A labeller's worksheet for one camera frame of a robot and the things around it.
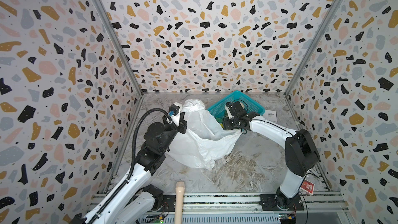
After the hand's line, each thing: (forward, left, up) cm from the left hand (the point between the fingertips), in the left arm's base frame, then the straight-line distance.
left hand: (183, 106), depth 67 cm
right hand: (+10, -21, -24) cm, 33 cm away
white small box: (+18, -53, -31) cm, 64 cm away
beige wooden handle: (-31, +3, -32) cm, 45 cm away
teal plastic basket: (+23, -18, -32) cm, 43 cm away
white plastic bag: (-9, -9, -13) cm, 18 cm away
